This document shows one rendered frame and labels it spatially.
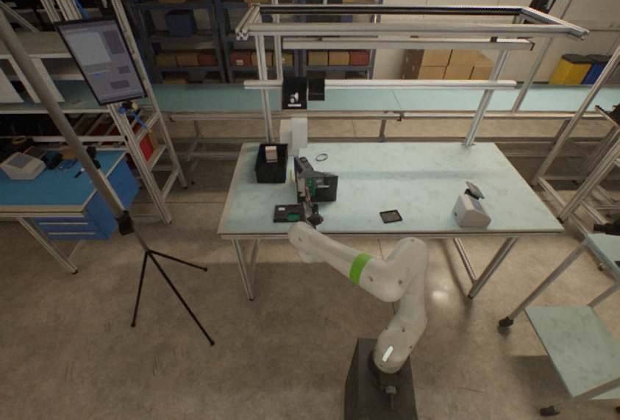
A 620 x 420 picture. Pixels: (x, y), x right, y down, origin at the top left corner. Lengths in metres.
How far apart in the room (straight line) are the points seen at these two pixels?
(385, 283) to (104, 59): 1.92
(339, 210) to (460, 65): 3.74
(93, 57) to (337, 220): 1.67
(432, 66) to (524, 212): 3.20
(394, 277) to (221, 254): 2.12
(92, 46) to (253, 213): 1.28
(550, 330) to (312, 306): 1.64
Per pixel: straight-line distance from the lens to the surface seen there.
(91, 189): 2.54
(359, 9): 1.98
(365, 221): 1.76
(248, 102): 3.19
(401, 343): 1.38
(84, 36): 2.13
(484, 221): 1.93
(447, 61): 5.02
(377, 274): 1.04
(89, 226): 2.60
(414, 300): 1.32
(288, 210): 1.77
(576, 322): 2.82
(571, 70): 6.98
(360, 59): 5.26
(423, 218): 1.87
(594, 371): 2.68
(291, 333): 2.48
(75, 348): 2.98
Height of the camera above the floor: 2.30
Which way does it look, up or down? 42 degrees down
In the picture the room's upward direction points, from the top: straight up
